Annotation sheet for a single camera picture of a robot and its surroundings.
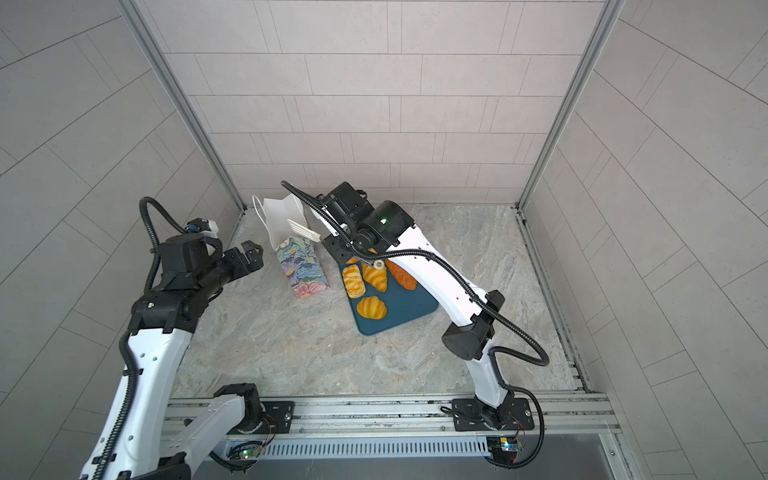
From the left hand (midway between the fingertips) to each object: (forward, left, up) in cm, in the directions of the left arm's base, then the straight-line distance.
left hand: (251, 247), depth 70 cm
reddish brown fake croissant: (+7, -35, -24) cm, 43 cm away
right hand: (+1, -20, 0) cm, 20 cm away
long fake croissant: (+6, -28, -24) cm, 37 cm away
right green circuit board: (-37, -59, -27) cm, 75 cm away
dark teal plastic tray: (-1, -36, -26) cm, 44 cm away
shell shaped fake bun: (-4, -27, -24) cm, 37 cm away
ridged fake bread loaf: (+4, -21, -24) cm, 32 cm away
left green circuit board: (-38, -3, -24) cm, 45 cm away
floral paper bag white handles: (+5, -7, -10) cm, 13 cm away
